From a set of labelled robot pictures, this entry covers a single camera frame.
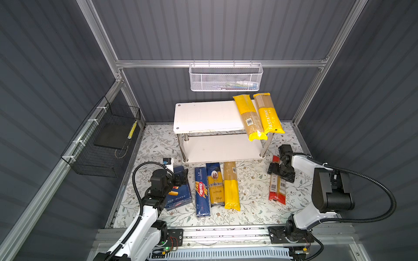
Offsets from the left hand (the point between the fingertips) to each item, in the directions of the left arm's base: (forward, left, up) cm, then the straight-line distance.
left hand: (179, 169), depth 84 cm
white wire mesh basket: (+72, -32, +12) cm, 80 cm away
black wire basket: (+3, +33, +17) cm, 37 cm away
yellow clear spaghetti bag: (-15, -27, -7) cm, 31 cm away
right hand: (-2, -57, -10) cm, 58 cm away
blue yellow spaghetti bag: (-5, -19, -9) cm, 22 cm away
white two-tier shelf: (+6, -18, +22) cm, 29 cm away
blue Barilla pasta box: (-12, -1, -5) cm, 13 cm away
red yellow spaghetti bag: (-8, -52, -8) cm, 54 cm away
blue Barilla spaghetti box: (-10, -12, -8) cm, 17 cm away
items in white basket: (+40, -35, +24) cm, 58 cm away
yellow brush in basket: (+14, +22, +16) cm, 31 cm away
